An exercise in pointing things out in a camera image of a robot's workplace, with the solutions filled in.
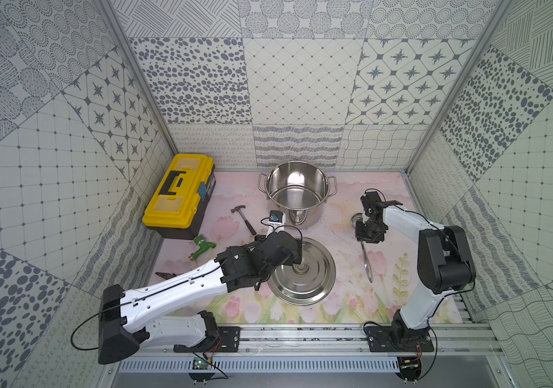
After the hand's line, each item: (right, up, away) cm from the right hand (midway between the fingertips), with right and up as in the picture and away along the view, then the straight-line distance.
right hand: (364, 241), depth 93 cm
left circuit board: (-57, -32, -22) cm, 69 cm away
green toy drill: (-64, -1, 0) cm, 64 cm away
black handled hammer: (-48, +6, +8) cm, 49 cm away
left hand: (-30, +6, -23) cm, 38 cm away
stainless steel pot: (-25, +21, +17) cm, 37 cm away
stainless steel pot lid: (-23, -13, -8) cm, 28 cm away
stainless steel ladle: (0, -9, -3) cm, 9 cm away
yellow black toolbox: (-70, +17, -5) cm, 72 cm away
